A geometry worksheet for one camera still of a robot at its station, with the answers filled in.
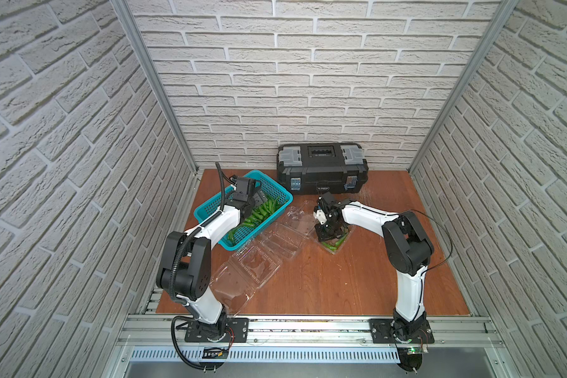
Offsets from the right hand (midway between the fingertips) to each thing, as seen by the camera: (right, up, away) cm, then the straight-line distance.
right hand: (324, 237), depth 96 cm
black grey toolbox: (0, +29, +2) cm, 30 cm away
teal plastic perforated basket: (-20, +17, +6) cm, 26 cm away
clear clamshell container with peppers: (-30, -10, -11) cm, 33 cm away
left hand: (-27, +19, -2) cm, 33 cm away
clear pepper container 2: (-17, -1, -1) cm, 17 cm away
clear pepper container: (+3, -2, -6) cm, 6 cm away
